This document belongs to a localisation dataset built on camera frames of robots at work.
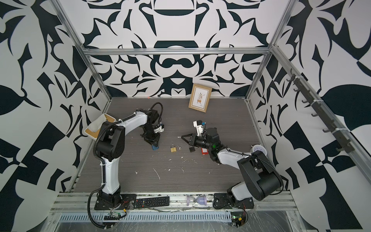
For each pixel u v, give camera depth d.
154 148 0.91
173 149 0.93
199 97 1.09
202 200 0.73
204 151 0.91
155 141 0.88
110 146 0.54
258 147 0.91
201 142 0.75
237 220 0.71
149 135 0.83
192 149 0.92
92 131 0.94
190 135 0.79
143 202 0.73
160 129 0.92
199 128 0.79
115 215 0.71
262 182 0.44
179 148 0.93
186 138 0.82
